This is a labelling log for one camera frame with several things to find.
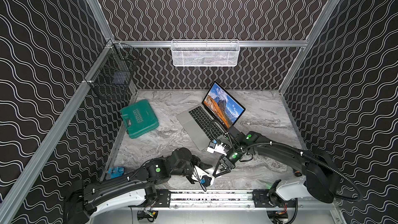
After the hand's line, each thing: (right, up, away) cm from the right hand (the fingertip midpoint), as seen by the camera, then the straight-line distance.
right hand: (216, 172), depth 70 cm
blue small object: (-49, -3, +8) cm, 50 cm away
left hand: (-2, +2, -3) cm, 4 cm away
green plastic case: (-45, +22, +27) cm, 57 cm away
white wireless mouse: (-8, +4, -11) cm, 14 cm away
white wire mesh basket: (-4, +65, +33) cm, 73 cm away
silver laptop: (-3, +19, +31) cm, 36 cm away
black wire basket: (-61, +48, +23) cm, 81 cm away
